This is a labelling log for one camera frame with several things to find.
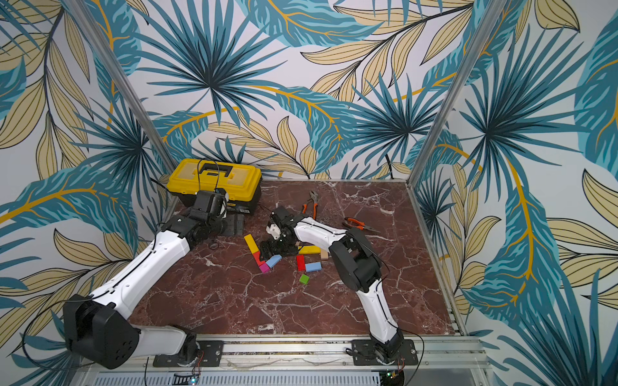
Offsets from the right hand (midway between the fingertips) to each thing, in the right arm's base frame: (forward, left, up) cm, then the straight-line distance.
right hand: (271, 256), depth 92 cm
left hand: (+4, +12, +16) cm, 20 cm away
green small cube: (-9, -13, -2) cm, 15 cm away
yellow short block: (+7, +9, -2) cm, 11 cm away
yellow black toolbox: (+24, +13, +14) cm, 31 cm away
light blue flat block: (-4, -16, -1) cm, 17 cm away
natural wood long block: (+1, -21, -2) cm, 21 cm away
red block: (+2, +6, -2) cm, 7 cm away
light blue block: (-2, -1, 0) cm, 2 cm away
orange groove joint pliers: (+25, -18, -2) cm, 31 cm away
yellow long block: (+3, -15, -1) cm, 15 cm away
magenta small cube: (-4, +3, -2) cm, 5 cm away
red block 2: (-2, -11, -2) cm, 11 cm away
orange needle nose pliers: (+15, -36, -2) cm, 39 cm away
